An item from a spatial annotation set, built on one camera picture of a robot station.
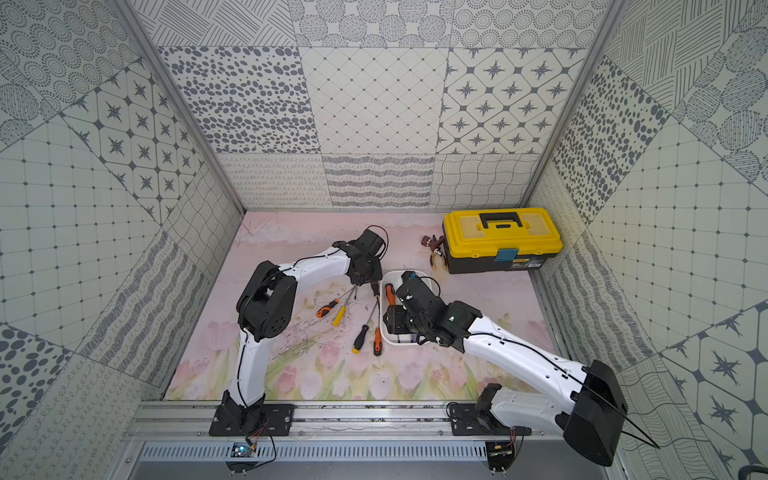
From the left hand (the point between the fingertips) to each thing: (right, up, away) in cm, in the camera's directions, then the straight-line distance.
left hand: (379, 272), depth 99 cm
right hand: (+5, -10, -22) cm, 25 cm away
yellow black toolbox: (+37, +11, -8) cm, 39 cm away
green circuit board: (-32, -40, -27) cm, 58 cm away
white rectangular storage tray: (+5, -1, -6) cm, 8 cm away
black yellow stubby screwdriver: (-4, -17, -11) cm, 21 cm away
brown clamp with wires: (+20, +9, +9) cm, 24 cm away
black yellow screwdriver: (-1, -6, -1) cm, 6 cm away
